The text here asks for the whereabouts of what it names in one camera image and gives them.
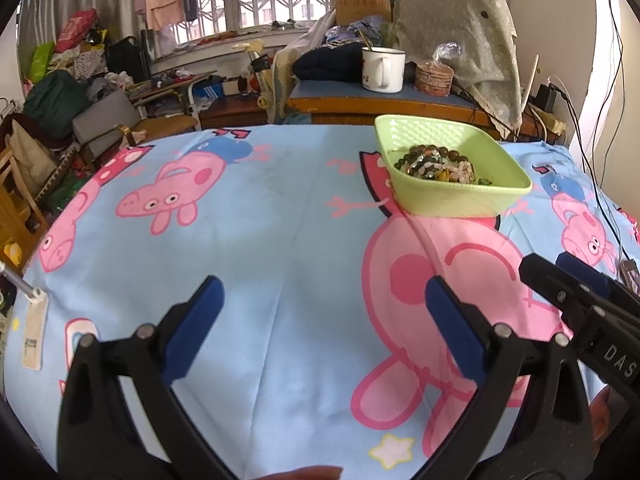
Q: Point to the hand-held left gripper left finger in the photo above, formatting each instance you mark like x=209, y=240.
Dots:
x=197, y=330

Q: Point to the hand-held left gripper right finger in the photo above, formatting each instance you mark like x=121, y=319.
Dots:
x=455, y=330

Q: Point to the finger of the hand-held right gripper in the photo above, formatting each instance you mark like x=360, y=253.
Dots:
x=585, y=270
x=550, y=280

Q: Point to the green plastic basket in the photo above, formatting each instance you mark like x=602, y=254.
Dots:
x=450, y=200

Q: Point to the pile of mixed bead jewelry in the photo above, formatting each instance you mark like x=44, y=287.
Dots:
x=440, y=165

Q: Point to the person's right hand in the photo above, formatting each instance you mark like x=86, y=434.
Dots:
x=607, y=420

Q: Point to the person's left hand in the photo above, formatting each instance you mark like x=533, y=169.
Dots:
x=300, y=474

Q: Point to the small brown object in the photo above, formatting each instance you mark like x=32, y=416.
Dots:
x=631, y=275

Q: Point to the printed cartoon blanket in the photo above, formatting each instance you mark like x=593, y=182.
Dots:
x=280, y=260

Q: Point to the white tag with metal rod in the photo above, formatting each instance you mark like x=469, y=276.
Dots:
x=32, y=330

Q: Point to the black power adapter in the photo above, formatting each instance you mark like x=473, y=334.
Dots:
x=544, y=97

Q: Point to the white stick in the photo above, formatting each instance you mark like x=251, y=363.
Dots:
x=529, y=85

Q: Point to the small yellow object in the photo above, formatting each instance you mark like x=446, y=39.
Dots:
x=12, y=254

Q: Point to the round woven basket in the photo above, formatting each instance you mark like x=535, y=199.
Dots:
x=434, y=80

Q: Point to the grey box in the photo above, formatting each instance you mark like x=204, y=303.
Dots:
x=105, y=117

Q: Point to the wooden chair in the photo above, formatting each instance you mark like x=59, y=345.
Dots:
x=20, y=175

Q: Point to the blue shoe box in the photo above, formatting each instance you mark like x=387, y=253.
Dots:
x=209, y=91

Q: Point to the small folding table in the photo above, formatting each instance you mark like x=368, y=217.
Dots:
x=170, y=87

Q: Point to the clear plastic bag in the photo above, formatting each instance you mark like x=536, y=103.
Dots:
x=449, y=54

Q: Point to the wooden desk with blue top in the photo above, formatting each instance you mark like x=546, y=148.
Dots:
x=340, y=102

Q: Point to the dark green bag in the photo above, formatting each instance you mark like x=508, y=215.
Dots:
x=55, y=105

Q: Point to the white enamel mug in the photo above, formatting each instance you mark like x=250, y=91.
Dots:
x=382, y=72

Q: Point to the grey dotted cloth cover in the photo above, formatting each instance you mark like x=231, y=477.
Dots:
x=460, y=20

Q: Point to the black bag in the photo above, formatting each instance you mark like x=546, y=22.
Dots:
x=126, y=59

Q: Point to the dark folded clothing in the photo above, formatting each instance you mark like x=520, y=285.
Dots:
x=327, y=65

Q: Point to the bright green bag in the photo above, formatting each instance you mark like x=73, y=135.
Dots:
x=42, y=62

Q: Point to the red bag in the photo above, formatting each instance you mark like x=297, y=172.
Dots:
x=76, y=30

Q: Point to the cardboard box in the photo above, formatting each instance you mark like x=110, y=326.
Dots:
x=362, y=10

